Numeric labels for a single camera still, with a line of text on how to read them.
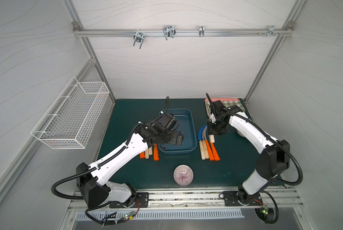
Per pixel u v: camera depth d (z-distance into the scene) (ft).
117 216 2.30
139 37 2.61
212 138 2.62
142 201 2.41
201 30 2.56
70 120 2.26
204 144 3.05
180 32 2.59
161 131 1.77
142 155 2.89
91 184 1.23
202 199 2.46
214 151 2.99
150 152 2.92
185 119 3.53
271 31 2.52
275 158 1.46
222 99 3.87
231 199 2.41
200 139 3.14
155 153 2.90
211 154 2.90
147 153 2.90
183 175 2.67
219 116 1.98
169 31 2.51
